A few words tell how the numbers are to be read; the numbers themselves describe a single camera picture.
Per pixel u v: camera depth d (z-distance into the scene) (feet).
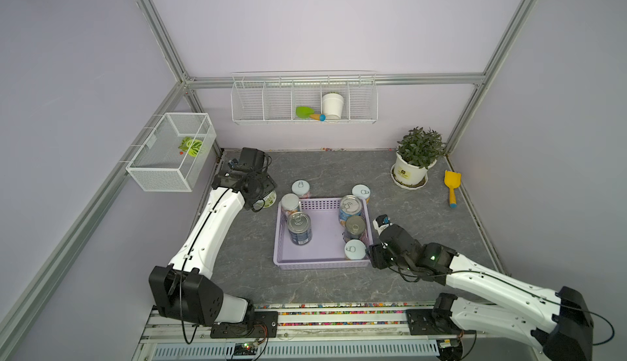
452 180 3.57
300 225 2.77
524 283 1.50
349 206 2.92
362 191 3.25
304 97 3.22
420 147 3.10
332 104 3.01
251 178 1.83
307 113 3.22
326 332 2.41
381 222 2.32
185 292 1.28
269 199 2.60
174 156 2.66
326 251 3.03
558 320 1.32
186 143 2.67
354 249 2.71
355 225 2.76
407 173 3.34
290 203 2.87
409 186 3.45
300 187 3.29
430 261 1.77
